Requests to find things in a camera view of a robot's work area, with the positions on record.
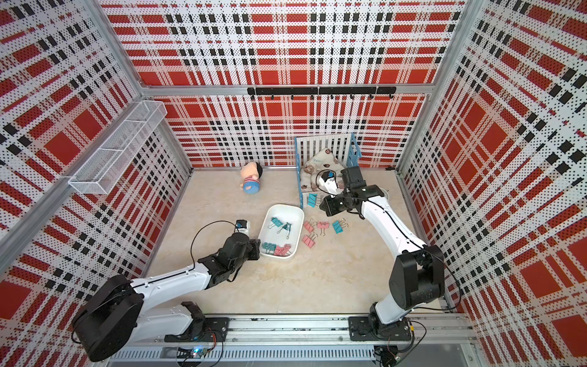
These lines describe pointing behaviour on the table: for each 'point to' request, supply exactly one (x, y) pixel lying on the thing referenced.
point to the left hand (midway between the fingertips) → (261, 240)
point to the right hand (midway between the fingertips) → (326, 204)
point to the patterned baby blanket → (323, 160)
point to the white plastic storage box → (281, 230)
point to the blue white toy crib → (345, 147)
